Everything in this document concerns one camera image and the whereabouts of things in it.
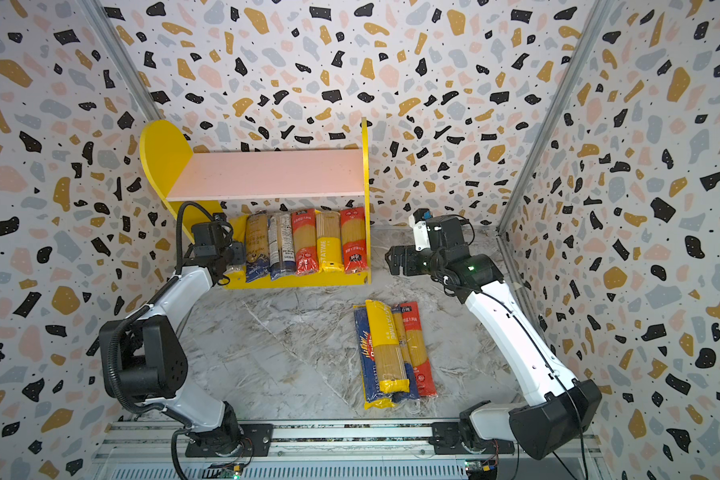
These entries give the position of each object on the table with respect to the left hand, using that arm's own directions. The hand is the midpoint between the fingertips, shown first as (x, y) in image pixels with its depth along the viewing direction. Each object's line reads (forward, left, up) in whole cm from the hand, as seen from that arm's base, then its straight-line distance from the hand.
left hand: (226, 240), depth 89 cm
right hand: (-14, -50, +12) cm, 53 cm away
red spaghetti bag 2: (+8, -21, -5) cm, 23 cm away
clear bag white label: (+1, -15, -3) cm, 16 cm away
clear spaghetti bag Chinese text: (+1, -8, -4) cm, 9 cm away
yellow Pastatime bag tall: (0, -30, -5) cm, 30 cm away
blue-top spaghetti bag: (-26, -52, -16) cm, 60 cm away
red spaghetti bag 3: (-20, -56, -18) cm, 62 cm away
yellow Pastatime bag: (-31, -47, -13) cm, 58 cm away
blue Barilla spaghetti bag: (-40, -44, -15) cm, 61 cm away
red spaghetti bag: (+3, -38, -4) cm, 38 cm away
